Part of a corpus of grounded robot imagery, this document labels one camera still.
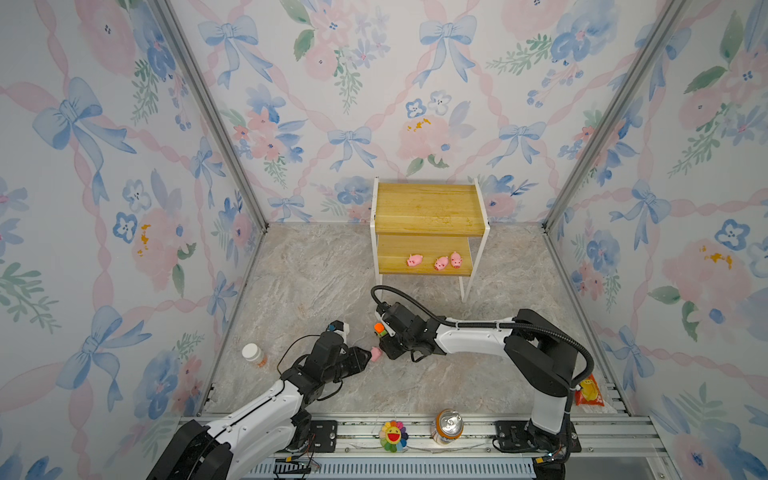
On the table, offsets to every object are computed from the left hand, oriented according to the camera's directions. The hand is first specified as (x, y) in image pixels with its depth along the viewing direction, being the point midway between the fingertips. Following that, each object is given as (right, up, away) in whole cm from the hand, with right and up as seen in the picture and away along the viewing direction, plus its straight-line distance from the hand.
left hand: (371, 353), depth 84 cm
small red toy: (+57, -8, -6) cm, 58 cm away
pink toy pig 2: (+12, +26, +3) cm, 29 cm away
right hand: (+3, +2, +6) cm, 7 cm away
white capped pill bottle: (-32, +1, -3) cm, 32 cm away
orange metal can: (+18, -11, -18) cm, 28 cm away
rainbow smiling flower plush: (+6, -17, -11) cm, 21 cm away
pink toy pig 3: (+20, +25, +2) cm, 32 cm away
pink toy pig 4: (+24, +26, +2) cm, 36 cm away
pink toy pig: (+1, 0, +2) cm, 2 cm away
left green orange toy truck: (+2, +6, +5) cm, 8 cm away
